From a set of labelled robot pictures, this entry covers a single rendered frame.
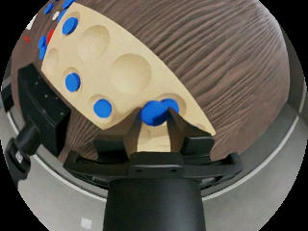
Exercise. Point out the beige tray with round pockets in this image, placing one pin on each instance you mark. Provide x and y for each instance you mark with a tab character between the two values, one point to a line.
114	65

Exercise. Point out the white paper sheet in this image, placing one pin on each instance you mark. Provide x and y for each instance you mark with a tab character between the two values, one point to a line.
31	22

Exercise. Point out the white disc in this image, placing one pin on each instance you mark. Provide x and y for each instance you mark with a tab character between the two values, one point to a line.
56	15

